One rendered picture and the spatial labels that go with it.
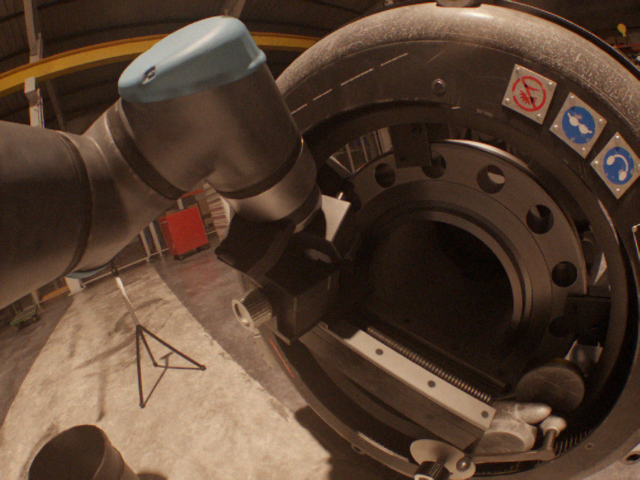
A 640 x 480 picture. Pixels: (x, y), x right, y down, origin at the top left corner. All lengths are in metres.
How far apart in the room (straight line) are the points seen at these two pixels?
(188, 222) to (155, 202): 5.41
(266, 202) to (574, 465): 0.46
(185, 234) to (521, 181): 5.45
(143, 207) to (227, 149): 0.07
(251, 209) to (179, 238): 5.29
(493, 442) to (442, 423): 0.08
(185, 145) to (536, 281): 0.39
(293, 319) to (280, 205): 0.15
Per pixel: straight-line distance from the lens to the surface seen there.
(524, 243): 0.38
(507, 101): 0.22
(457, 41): 0.24
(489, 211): 0.37
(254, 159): 0.20
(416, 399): 0.37
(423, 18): 0.26
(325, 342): 0.40
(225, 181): 0.22
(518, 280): 0.40
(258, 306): 0.33
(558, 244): 0.38
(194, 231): 5.65
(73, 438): 1.06
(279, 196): 0.23
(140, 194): 0.20
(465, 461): 0.43
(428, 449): 0.47
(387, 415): 0.60
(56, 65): 8.60
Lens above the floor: 0.82
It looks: 13 degrees down
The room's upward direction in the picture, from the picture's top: 15 degrees counter-clockwise
